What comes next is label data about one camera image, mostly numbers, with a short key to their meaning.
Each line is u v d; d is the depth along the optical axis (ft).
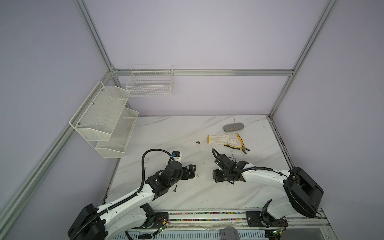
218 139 3.43
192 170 2.39
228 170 2.22
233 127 3.60
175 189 2.75
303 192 1.43
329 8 2.26
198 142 3.42
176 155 2.36
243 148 3.31
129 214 1.88
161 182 1.94
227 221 2.45
